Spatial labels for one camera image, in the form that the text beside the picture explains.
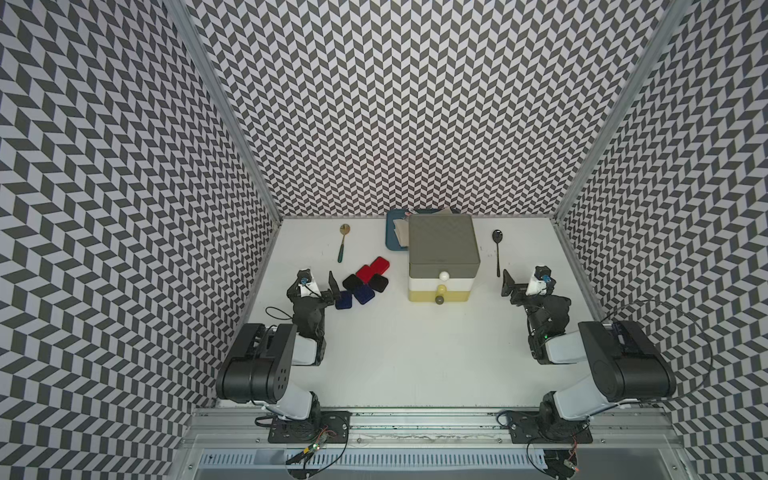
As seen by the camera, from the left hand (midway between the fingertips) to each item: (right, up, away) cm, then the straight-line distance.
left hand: (316, 276), depth 90 cm
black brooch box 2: (+18, -3, +10) cm, 21 cm away
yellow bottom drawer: (+32, -7, +4) cm, 33 cm away
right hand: (+62, +1, -1) cm, 62 cm away
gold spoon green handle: (+4, +15, +23) cm, 28 cm away
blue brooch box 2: (+14, -6, +7) cm, 17 cm away
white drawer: (+35, -2, -4) cm, 35 cm away
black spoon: (+62, +13, +21) cm, 67 cm away
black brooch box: (+9, -3, +9) cm, 13 cm away
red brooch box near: (+14, 0, +12) cm, 18 cm away
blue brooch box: (+8, -8, +5) cm, 13 cm away
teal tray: (+23, +11, +22) cm, 33 cm away
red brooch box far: (+18, +2, +12) cm, 22 cm away
